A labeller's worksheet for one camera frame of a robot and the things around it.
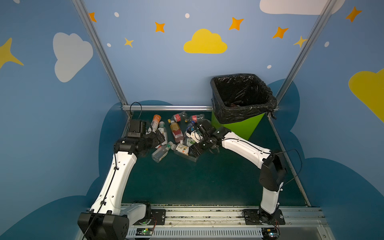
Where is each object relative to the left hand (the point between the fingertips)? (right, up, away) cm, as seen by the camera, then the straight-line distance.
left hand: (158, 140), depth 76 cm
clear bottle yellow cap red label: (+6, +14, +38) cm, 41 cm away
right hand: (+18, -5, +8) cm, 21 cm away
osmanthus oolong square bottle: (+11, -8, +18) cm, 23 cm away
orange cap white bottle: (-11, +10, +35) cm, 38 cm away
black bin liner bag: (+48, +28, +28) cm, 62 cm away
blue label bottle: (+16, +6, +1) cm, 17 cm away
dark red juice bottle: (+6, +3, +27) cm, 28 cm away
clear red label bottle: (+19, +13, +36) cm, 42 cm away
